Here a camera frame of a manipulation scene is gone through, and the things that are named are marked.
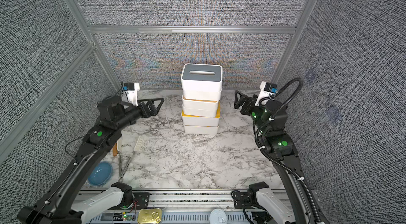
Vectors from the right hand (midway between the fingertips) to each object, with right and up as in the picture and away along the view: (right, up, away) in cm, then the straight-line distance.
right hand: (245, 89), depth 63 cm
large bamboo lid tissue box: (-18, -22, +35) cm, 45 cm away
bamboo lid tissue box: (-19, -5, +11) cm, 22 cm away
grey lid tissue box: (-17, -2, +8) cm, 19 cm away
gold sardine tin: (-39, -53, +4) cm, 66 cm away
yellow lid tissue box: (-25, -14, +23) cm, 36 cm away
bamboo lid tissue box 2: (-18, -10, +17) cm, 27 cm away
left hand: (-35, -3, +4) cm, 35 cm away
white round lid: (-11, -52, +3) cm, 53 cm away
